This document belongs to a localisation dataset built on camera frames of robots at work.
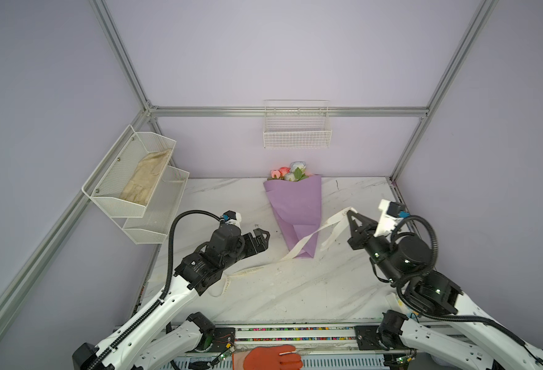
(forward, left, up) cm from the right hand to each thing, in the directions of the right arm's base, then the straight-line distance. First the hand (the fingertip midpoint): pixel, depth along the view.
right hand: (354, 209), depth 59 cm
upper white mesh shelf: (+18, +74, -7) cm, 76 cm away
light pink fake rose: (+50, +23, -34) cm, 65 cm away
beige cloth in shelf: (+16, +67, -7) cm, 70 cm away
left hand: (0, +28, -16) cm, 32 cm away
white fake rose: (+49, +11, -30) cm, 59 cm away
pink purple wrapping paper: (+32, +12, -38) cm, 52 cm away
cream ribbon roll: (+1, +2, -5) cm, 5 cm away
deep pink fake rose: (+51, +18, -33) cm, 64 cm away
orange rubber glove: (-29, +21, -38) cm, 52 cm away
